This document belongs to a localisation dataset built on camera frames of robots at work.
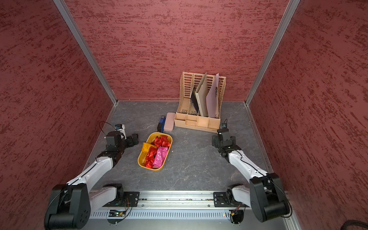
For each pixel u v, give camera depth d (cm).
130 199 75
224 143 68
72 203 41
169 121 104
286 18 75
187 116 100
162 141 89
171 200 76
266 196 41
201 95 91
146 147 85
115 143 66
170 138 92
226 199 67
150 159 81
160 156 82
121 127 79
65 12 73
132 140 81
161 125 102
